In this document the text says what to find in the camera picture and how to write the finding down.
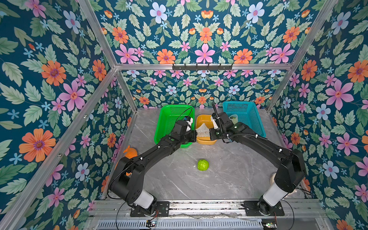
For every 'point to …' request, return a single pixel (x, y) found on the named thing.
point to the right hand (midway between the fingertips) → (214, 130)
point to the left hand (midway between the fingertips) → (199, 132)
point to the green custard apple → (203, 165)
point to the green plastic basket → (167, 116)
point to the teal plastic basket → (247, 112)
